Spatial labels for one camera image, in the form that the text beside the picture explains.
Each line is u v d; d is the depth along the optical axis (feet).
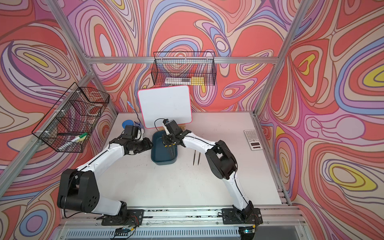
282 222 2.47
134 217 2.36
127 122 2.91
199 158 3.08
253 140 3.33
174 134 2.41
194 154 3.15
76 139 2.31
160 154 3.16
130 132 2.28
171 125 2.46
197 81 2.70
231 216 2.40
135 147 2.40
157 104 3.32
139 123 3.33
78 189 1.40
